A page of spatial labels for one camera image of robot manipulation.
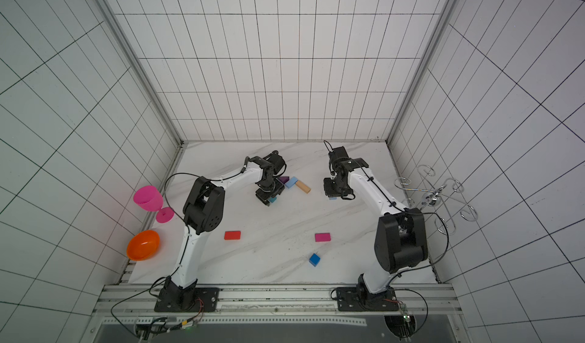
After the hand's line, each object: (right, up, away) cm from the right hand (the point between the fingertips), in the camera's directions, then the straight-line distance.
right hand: (333, 188), depth 89 cm
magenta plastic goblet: (-68, -3, -10) cm, 68 cm away
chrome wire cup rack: (+30, -2, -25) cm, 39 cm away
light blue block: (-18, +1, +13) cm, 22 cm away
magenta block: (-5, -19, -1) cm, 20 cm away
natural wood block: (-13, 0, +14) cm, 19 cm away
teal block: (-25, -5, +1) cm, 25 cm away
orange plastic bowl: (-72, -21, -6) cm, 76 cm away
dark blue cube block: (-8, -24, -9) cm, 27 cm away
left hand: (-24, -6, +7) cm, 26 cm away
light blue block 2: (-1, -4, -3) cm, 5 cm away
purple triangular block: (-20, +2, +13) cm, 24 cm away
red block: (-40, -19, -2) cm, 44 cm away
